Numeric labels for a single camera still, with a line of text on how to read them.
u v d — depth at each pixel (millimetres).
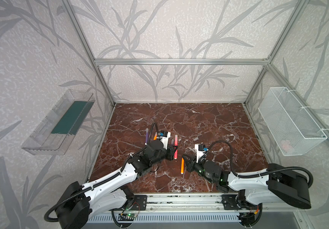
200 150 693
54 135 637
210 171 590
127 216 710
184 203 753
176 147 769
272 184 442
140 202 735
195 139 988
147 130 1019
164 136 681
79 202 393
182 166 845
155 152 585
